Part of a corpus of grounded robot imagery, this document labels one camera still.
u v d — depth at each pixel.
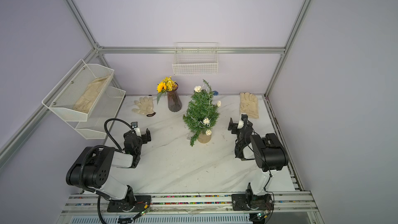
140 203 0.74
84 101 0.76
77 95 0.77
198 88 0.69
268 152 0.50
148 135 0.88
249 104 1.15
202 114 0.73
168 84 0.93
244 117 0.82
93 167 0.47
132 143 0.72
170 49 1.88
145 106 1.14
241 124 0.83
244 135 0.80
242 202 0.73
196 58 0.95
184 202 0.75
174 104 1.05
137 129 0.82
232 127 0.86
